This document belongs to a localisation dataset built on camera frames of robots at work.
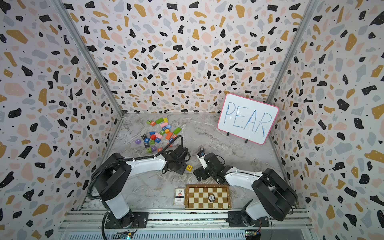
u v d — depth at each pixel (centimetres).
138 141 103
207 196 79
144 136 106
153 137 106
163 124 114
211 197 78
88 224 73
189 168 90
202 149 100
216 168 69
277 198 43
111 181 46
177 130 111
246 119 101
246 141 104
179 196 80
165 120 116
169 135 108
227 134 109
